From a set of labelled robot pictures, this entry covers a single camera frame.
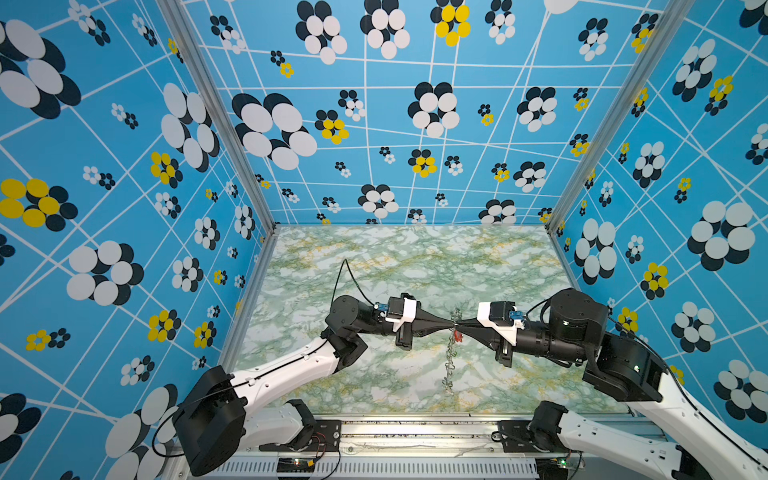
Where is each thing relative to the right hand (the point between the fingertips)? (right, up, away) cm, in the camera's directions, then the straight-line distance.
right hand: (462, 321), depth 56 cm
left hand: (-2, -1, -2) cm, 3 cm away
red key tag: (-1, -2, -1) cm, 3 cm away
